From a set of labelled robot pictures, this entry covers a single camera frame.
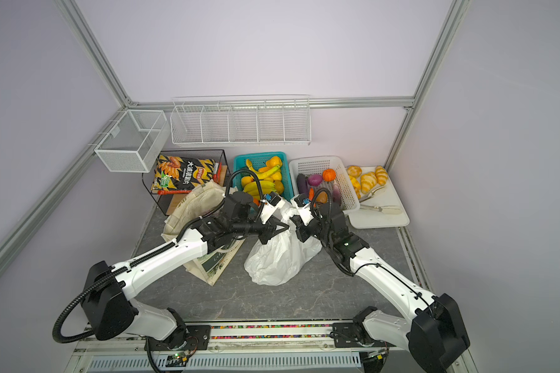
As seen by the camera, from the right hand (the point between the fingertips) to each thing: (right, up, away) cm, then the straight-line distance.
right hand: (292, 216), depth 78 cm
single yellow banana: (-15, +17, +31) cm, 38 cm away
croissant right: (+45, +17, +38) cm, 62 cm away
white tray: (+40, +2, +25) cm, 47 cm away
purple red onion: (+11, +14, +32) cm, 37 cm away
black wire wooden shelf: (-58, +4, +30) cm, 66 cm away
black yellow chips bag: (-47, +16, +14) cm, 51 cm away
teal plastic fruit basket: (-14, +24, +39) cm, 48 cm away
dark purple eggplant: (+5, +12, +34) cm, 36 cm away
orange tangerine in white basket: (+18, +17, +34) cm, 42 cm away
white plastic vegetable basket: (+9, +17, +31) cm, 36 cm away
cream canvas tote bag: (-37, +3, +7) cm, 38 cm away
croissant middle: (+37, +14, +35) cm, 53 cm away
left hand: (-2, -4, -5) cm, 6 cm away
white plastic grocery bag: (-4, -14, -4) cm, 15 cm away
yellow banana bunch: (-11, +12, +26) cm, 31 cm away
